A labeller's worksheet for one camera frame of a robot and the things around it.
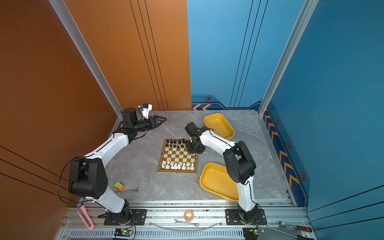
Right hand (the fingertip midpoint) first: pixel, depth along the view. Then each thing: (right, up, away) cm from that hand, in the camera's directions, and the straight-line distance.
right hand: (190, 151), depth 92 cm
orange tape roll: (+1, -31, -17) cm, 35 cm away
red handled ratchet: (+44, -30, -23) cm, 58 cm away
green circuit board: (-32, -35, -21) cm, 52 cm away
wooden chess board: (-9, -4, 0) cm, 10 cm away
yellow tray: (+20, +18, +20) cm, 34 cm away
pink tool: (-53, -29, -18) cm, 63 cm away
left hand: (-14, +20, -8) cm, 26 cm away
